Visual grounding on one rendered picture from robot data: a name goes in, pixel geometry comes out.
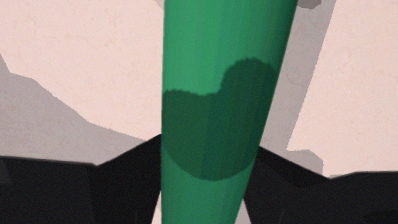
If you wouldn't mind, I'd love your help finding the green pipe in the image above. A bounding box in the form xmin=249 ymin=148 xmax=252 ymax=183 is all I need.
xmin=160 ymin=0 xmax=298 ymax=224

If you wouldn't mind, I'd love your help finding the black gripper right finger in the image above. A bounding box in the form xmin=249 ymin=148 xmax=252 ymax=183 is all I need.
xmin=243 ymin=145 xmax=398 ymax=224

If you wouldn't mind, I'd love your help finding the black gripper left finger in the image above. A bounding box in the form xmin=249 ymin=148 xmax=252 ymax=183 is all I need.
xmin=0 ymin=134 xmax=161 ymax=224

